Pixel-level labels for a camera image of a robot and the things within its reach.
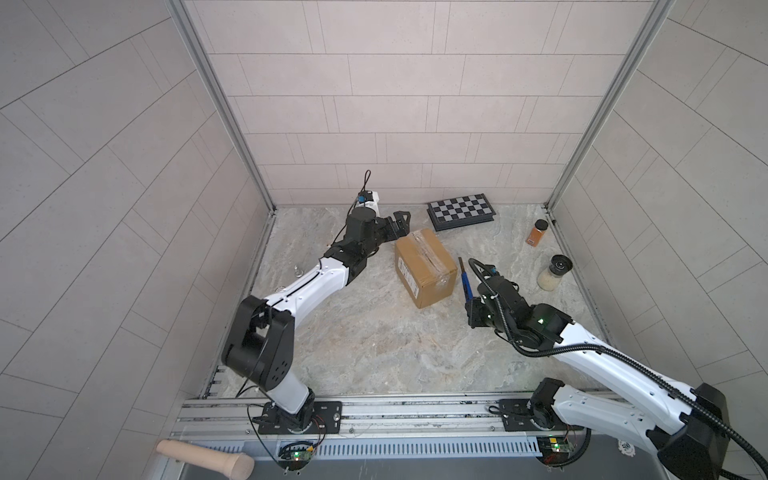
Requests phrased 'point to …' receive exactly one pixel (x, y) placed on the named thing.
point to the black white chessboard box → (460, 211)
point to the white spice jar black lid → (549, 279)
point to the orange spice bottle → (535, 236)
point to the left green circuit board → (298, 455)
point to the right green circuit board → (554, 449)
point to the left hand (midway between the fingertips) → (408, 214)
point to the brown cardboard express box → (425, 269)
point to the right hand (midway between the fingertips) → (462, 310)
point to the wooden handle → (234, 464)
